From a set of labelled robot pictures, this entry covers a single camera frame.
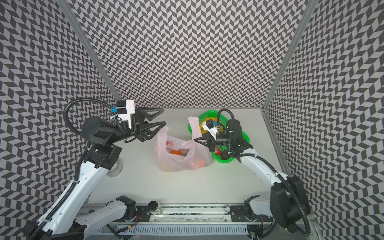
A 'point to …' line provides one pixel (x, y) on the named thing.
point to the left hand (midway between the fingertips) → (164, 118)
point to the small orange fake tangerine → (177, 152)
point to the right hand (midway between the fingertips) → (196, 143)
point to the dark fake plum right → (225, 155)
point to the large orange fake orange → (200, 163)
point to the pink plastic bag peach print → (174, 154)
